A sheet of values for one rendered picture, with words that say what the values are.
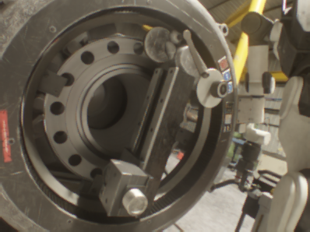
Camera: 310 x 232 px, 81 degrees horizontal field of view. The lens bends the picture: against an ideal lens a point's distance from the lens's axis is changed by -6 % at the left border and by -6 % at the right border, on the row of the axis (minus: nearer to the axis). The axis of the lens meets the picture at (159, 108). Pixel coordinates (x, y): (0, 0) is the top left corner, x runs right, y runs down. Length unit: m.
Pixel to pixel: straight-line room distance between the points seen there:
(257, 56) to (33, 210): 0.95
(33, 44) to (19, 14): 0.05
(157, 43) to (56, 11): 0.25
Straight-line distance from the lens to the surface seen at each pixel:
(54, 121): 0.55
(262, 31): 0.94
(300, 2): 0.85
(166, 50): 0.53
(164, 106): 0.47
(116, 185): 0.43
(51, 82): 0.53
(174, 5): 0.53
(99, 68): 0.55
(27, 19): 0.42
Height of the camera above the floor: 0.62
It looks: 3 degrees up
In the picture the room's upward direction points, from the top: 21 degrees clockwise
